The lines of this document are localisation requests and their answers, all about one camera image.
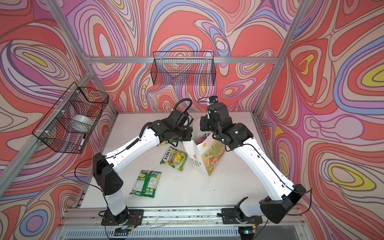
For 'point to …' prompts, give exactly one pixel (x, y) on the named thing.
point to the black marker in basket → (82, 142)
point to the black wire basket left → (67, 127)
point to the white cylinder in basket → (81, 123)
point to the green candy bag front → (146, 183)
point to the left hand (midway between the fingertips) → (194, 134)
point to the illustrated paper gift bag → (204, 151)
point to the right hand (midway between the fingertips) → (205, 121)
